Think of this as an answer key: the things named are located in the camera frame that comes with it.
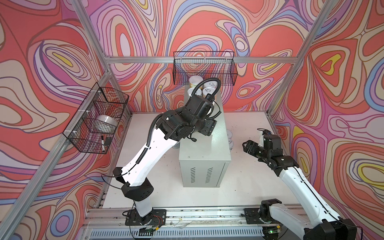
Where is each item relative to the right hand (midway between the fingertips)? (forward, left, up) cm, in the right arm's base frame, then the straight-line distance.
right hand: (249, 149), depth 81 cm
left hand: (+1, +24, +24) cm, 34 cm away
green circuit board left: (-34, +56, -15) cm, 67 cm away
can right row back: (+18, +6, -10) cm, 22 cm away
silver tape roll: (+6, +72, +19) cm, 75 cm away
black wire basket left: (+4, +79, +16) cm, 81 cm away
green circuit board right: (-36, -6, -17) cm, 40 cm away
